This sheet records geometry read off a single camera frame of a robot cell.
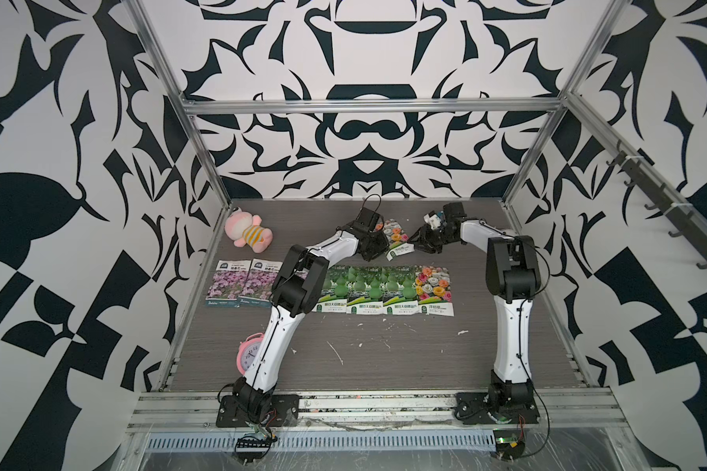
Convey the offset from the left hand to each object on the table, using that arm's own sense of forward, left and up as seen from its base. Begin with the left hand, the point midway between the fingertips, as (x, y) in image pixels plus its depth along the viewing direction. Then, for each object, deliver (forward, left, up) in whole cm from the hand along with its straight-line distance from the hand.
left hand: (390, 243), depth 104 cm
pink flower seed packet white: (-28, +25, +29) cm, 47 cm away
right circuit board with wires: (-58, -22, -4) cm, 62 cm away
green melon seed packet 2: (-16, +10, -3) cm, 19 cm away
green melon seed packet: (-18, +20, -3) cm, 27 cm away
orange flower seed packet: (-17, -12, -3) cm, 21 cm away
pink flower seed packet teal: (-12, +54, -2) cm, 56 cm away
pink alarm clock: (-34, +43, 0) cm, 55 cm away
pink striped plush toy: (+5, +50, +4) cm, 50 cm away
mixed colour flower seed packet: (+4, -3, -2) cm, 5 cm away
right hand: (+2, -7, 0) cm, 8 cm away
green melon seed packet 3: (-17, -1, -3) cm, 17 cm away
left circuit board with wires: (-56, +41, -6) cm, 70 cm away
